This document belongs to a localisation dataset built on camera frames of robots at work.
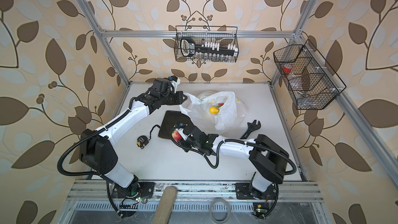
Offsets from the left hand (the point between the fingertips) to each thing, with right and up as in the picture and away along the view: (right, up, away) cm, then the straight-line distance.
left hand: (188, 95), depth 81 cm
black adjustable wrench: (+38, -20, +15) cm, 46 cm away
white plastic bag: (+18, -8, +6) cm, 21 cm away
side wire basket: (+60, +6, -8) cm, 61 cm away
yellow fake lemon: (+14, -9, +18) cm, 25 cm away
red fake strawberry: (-7, -21, +1) cm, 23 cm away
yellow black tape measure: (-28, -26, +8) cm, 39 cm away
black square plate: (-14, -15, +17) cm, 26 cm away
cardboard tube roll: (-9, -51, -15) cm, 54 cm away
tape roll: (+19, -51, -11) cm, 56 cm away
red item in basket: (+56, +16, +6) cm, 58 cm away
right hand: (-4, -23, +1) cm, 24 cm away
